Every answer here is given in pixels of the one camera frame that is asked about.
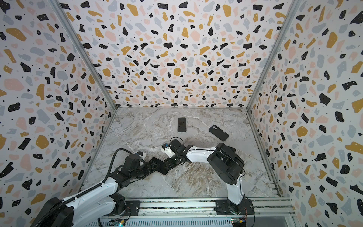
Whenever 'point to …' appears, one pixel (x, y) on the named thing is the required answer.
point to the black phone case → (219, 133)
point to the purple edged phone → (181, 124)
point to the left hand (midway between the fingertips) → (157, 166)
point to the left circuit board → (116, 222)
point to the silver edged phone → (160, 166)
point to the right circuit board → (239, 222)
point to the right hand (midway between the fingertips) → (163, 163)
